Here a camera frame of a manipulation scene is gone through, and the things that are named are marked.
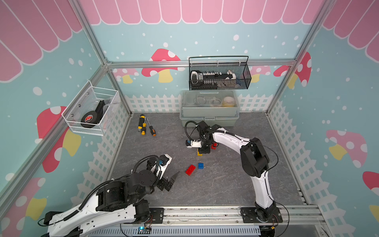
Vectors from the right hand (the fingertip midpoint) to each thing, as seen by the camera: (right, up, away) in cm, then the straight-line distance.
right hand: (201, 148), depth 96 cm
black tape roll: (-54, +18, -26) cm, 63 cm away
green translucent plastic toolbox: (+12, +27, +1) cm, 29 cm away
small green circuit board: (-30, -37, -23) cm, 53 cm away
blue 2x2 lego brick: (-1, -10, -6) cm, 12 cm away
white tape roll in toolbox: (+20, +31, +7) cm, 38 cm away
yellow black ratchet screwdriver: (-45, +16, +16) cm, 50 cm away
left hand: (-16, -5, -30) cm, 35 cm away
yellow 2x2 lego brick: (-2, -3, -2) cm, 4 cm away
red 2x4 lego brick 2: (-7, -12, -8) cm, 16 cm away
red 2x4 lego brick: (+8, 0, +6) cm, 10 cm away
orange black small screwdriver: (-35, +11, +10) cm, 38 cm away
